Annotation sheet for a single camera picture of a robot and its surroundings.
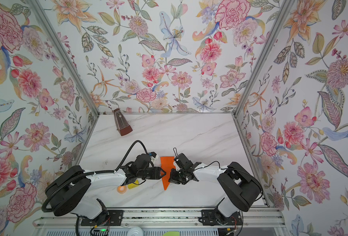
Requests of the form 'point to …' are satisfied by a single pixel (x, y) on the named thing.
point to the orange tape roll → (121, 189)
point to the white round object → (135, 231)
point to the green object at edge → (171, 233)
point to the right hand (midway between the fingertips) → (167, 180)
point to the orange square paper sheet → (166, 163)
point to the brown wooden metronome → (122, 125)
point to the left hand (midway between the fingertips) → (165, 176)
